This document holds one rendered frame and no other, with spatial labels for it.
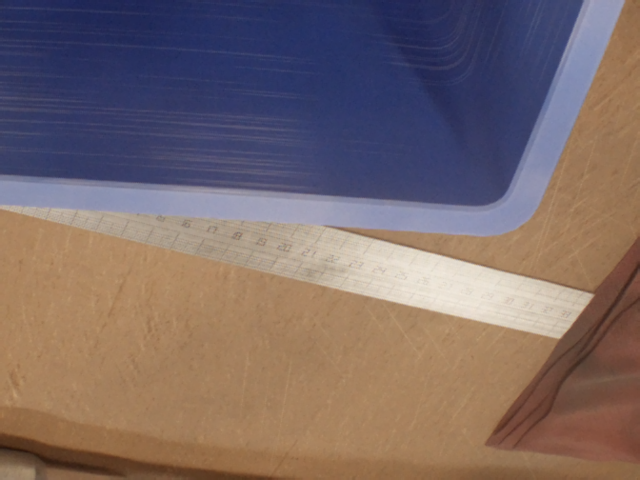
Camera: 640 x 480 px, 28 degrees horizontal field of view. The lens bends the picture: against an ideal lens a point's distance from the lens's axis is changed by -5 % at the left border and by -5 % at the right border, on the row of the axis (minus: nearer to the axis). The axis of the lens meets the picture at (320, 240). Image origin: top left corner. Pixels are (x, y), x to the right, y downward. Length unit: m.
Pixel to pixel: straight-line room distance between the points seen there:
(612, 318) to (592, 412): 0.06
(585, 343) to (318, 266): 0.13
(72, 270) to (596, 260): 0.21
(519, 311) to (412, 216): 0.24
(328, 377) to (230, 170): 0.27
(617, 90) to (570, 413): 0.18
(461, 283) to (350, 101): 0.20
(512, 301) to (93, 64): 0.26
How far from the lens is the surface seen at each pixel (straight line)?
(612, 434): 0.64
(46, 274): 0.52
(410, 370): 0.58
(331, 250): 0.51
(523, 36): 0.33
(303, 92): 0.35
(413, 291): 0.54
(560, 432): 0.62
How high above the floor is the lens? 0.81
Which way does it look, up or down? 42 degrees down
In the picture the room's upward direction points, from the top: 171 degrees clockwise
